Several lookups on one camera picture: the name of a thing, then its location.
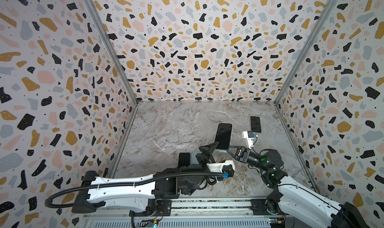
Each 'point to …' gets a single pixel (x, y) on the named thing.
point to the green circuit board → (150, 223)
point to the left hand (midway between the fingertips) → (220, 148)
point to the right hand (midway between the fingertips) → (225, 149)
